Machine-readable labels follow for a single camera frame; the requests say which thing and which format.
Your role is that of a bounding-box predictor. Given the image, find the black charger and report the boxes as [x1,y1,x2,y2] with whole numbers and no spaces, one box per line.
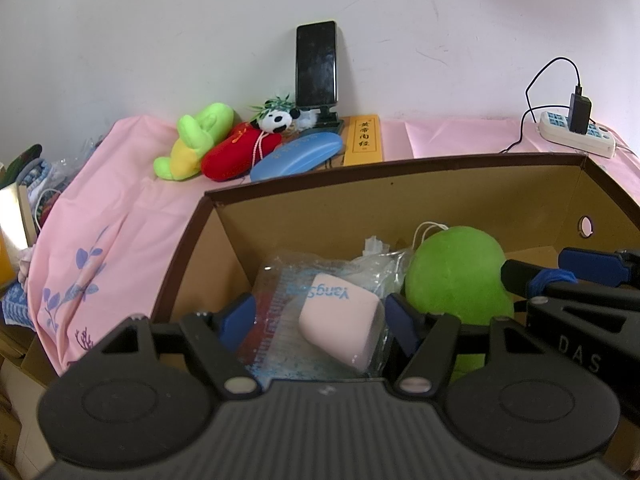
[567,86,593,135]

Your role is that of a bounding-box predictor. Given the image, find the white plastic bag bundle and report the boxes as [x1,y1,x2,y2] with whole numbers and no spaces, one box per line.
[350,235,418,291]

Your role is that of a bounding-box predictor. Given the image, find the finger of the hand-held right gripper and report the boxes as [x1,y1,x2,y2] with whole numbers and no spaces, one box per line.
[558,246,640,288]
[501,258,578,302]

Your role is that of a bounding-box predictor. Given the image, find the blue patterned packet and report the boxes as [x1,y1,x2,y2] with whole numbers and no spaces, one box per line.
[0,282,36,333]

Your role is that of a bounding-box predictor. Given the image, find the blue and white packet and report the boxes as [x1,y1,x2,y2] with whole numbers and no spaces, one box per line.
[20,160,66,201]

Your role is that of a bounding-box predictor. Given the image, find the red bag with white cord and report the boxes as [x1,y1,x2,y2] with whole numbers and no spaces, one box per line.
[37,187,68,228]

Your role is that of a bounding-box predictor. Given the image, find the gold paper bag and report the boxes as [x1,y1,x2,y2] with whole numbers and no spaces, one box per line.
[0,182,38,293]

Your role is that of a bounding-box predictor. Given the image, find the red plush toy with cord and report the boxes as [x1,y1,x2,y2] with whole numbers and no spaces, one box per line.
[201,121,283,182]

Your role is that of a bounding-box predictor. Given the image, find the black phone stand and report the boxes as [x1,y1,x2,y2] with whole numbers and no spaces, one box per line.
[309,105,346,133]

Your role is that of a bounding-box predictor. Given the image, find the green and yellow plush toy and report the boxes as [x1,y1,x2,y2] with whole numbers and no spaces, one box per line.
[153,102,236,181]

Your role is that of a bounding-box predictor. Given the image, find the panda plush toy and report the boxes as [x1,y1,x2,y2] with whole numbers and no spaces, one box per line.
[249,91,318,136]

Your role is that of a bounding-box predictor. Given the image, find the pink sponge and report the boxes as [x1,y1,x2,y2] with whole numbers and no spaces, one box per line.
[239,249,397,380]

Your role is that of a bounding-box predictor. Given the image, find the brown cardboard box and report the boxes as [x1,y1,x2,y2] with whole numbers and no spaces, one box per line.
[151,153,640,480]

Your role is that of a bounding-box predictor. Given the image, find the black cable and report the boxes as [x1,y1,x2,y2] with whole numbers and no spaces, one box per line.
[498,56,583,155]

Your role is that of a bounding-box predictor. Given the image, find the clear plastic bag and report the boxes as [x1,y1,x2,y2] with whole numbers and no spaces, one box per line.
[75,132,113,166]

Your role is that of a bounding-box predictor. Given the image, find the plain cardboard box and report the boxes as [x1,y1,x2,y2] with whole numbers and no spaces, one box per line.
[0,325,63,480]

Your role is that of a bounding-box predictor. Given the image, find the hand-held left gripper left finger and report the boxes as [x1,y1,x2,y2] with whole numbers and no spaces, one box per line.
[92,293,258,400]

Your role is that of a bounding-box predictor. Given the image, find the yellow book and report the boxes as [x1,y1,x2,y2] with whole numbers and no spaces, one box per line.
[344,115,384,167]

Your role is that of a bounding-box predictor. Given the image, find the white power strip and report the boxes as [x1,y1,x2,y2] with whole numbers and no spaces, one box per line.
[538,110,617,159]

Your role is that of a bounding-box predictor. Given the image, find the pink printed bedsheet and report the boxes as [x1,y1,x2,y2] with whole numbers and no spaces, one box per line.
[27,115,640,378]

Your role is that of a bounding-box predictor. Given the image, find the black smartphone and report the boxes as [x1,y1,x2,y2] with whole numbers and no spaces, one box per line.
[295,20,339,109]

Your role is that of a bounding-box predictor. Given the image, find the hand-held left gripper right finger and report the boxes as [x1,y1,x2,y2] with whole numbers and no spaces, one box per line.
[385,293,548,400]

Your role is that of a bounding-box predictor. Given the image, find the dark green cloth item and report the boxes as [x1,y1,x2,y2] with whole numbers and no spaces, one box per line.
[2,143,43,176]

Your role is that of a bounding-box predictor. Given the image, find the blue glasses case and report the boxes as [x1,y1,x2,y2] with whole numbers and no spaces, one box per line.
[249,131,344,182]

